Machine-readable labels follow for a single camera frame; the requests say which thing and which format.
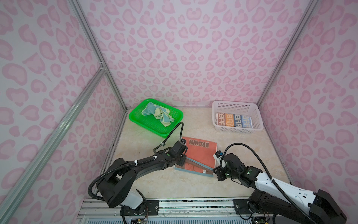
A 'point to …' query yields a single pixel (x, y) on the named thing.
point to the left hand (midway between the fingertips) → (184, 156)
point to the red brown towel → (201, 157)
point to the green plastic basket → (150, 122)
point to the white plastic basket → (244, 108)
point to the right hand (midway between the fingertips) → (213, 169)
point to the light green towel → (159, 112)
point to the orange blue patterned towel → (226, 119)
